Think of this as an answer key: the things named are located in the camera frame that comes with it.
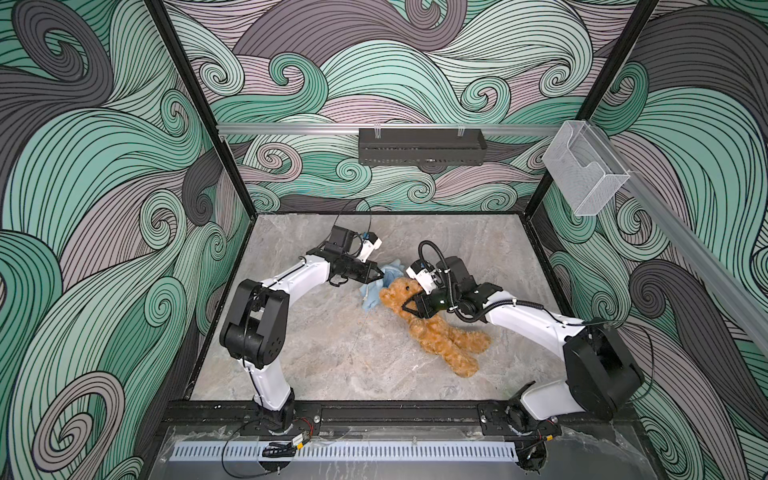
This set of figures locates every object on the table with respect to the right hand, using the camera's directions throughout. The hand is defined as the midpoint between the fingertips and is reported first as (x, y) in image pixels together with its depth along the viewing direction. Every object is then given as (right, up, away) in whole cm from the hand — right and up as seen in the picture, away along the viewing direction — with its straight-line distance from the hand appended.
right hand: (408, 302), depth 83 cm
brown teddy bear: (+6, -6, -9) cm, 12 cm away
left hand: (-7, +8, +6) cm, 12 cm away
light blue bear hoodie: (-11, +2, +5) cm, 12 cm away
